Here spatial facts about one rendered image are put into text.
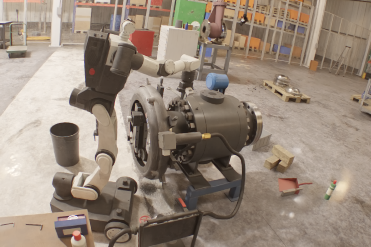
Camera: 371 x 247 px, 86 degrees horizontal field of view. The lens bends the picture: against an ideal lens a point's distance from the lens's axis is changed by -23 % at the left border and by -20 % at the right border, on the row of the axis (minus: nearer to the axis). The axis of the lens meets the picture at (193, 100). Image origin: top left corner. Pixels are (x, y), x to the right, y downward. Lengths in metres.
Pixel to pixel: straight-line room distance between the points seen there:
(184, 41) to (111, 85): 4.42
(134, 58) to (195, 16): 8.01
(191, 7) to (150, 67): 7.86
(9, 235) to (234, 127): 1.75
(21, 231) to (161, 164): 1.00
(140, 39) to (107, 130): 5.75
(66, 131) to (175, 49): 3.65
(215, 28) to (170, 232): 5.14
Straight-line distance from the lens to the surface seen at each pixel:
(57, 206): 1.98
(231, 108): 2.10
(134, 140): 2.05
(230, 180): 2.22
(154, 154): 1.70
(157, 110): 1.68
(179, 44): 5.68
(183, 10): 8.98
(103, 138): 1.59
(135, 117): 1.84
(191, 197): 2.08
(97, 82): 1.38
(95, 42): 1.31
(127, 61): 1.18
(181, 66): 1.47
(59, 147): 2.50
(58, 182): 1.94
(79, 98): 1.50
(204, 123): 1.90
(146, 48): 7.25
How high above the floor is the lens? 1.57
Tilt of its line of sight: 20 degrees down
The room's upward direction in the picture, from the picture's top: 9 degrees clockwise
